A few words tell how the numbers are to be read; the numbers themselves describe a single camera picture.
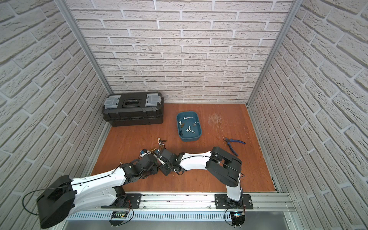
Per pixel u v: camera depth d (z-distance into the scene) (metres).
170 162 0.66
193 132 1.00
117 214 0.73
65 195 0.41
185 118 1.07
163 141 0.97
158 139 0.97
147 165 0.65
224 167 0.48
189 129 1.01
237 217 0.71
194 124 1.04
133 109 0.93
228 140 0.97
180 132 1.00
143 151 0.79
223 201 0.74
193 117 1.06
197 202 0.76
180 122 1.06
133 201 0.74
